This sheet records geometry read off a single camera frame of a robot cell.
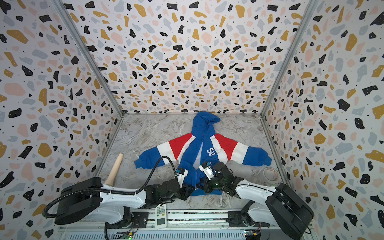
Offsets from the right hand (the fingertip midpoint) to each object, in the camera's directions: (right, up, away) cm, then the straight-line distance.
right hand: (195, 184), depth 80 cm
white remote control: (-17, -14, -6) cm, 22 cm away
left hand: (+1, -1, -3) cm, 3 cm away
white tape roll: (+45, +3, +10) cm, 47 cm away
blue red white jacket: (+4, +15, +21) cm, 26 cm away
